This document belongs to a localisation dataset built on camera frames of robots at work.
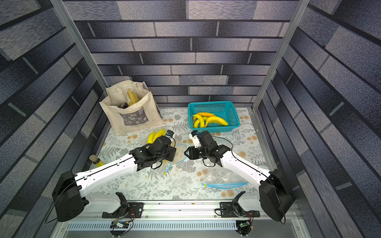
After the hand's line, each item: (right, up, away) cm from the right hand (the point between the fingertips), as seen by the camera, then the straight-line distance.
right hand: (186, 151), depth 81 cm
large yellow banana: (+10, +19, +26) cm, 34 cm away
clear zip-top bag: (-2, +2, -7) cm, 8 cm away
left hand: (-5, +2, -2) cm, 6 cm away
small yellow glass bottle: (-49, -3, -4) cm, 49 cm away
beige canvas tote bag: (-40, +19, +9) cm, 45 cm away
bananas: (+16, +19, +24) cm, 35 cm away
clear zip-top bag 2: (+21, -16, +3) cm, 26 cm away
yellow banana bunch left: (-22, +8, +12) cm, 26 cm away
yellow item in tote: (-35, +33, +13) cm, 50 cm away
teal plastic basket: (+30, +26, +34) cm, 52 cm away
